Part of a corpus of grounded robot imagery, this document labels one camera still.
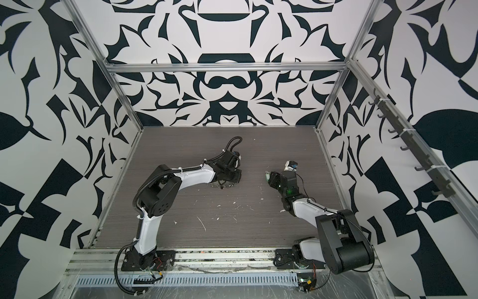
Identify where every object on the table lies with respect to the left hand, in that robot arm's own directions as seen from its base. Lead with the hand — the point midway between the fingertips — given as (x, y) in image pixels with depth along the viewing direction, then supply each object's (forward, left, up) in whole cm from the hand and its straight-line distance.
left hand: (240, 172), depth 98 cm
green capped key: (-1, -14, -2) cm, 14 cm away
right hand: (-3, -17, +5) cm, 18 cm away
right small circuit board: (-47, -23, -3) cm, 52 cm away
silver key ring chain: (-11, +9, +7) cm, 16 cm away
